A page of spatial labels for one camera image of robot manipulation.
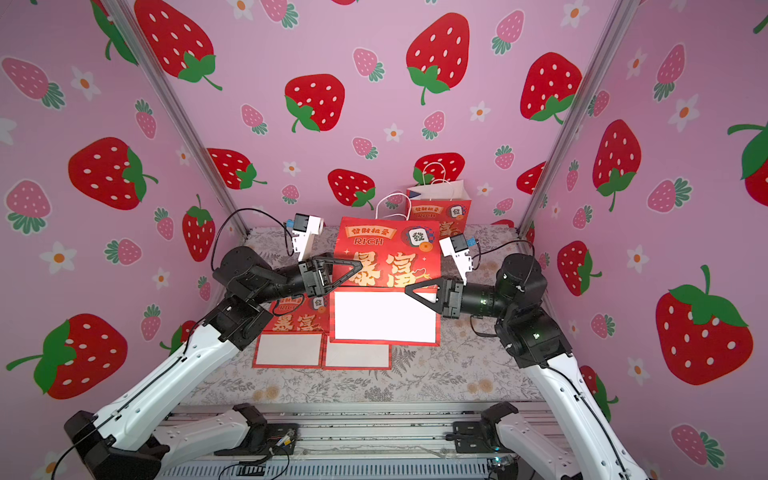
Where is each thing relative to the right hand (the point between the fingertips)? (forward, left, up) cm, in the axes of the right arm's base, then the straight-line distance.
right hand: (411, 292), depth 54 cm
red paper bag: (+3, +16, -40) cm, 43 cm away
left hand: (+2, +9, +4) cm, 10 cm away
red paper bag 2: (+46, -10, -16) cm, 50 cm away
